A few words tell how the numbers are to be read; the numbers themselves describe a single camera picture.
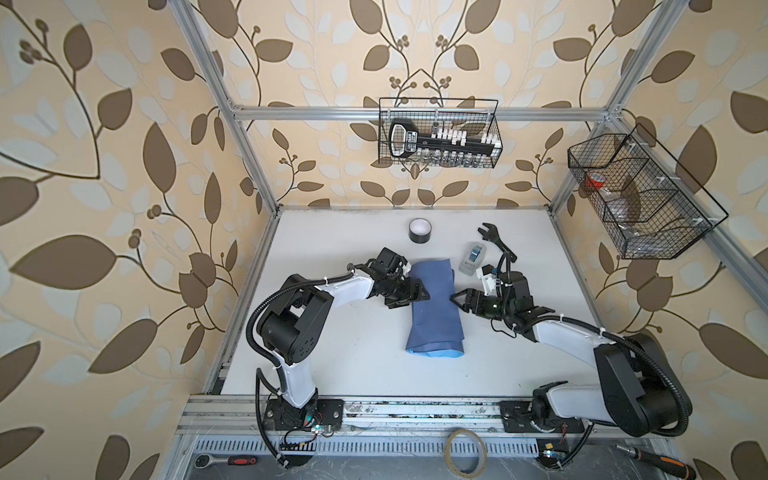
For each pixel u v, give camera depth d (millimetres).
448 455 691
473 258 1017
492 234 1118
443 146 861
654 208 723
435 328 823
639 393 422
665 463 666
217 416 768
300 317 504
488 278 825
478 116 911
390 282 805
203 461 680
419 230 1143
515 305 695
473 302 783
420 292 841
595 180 884
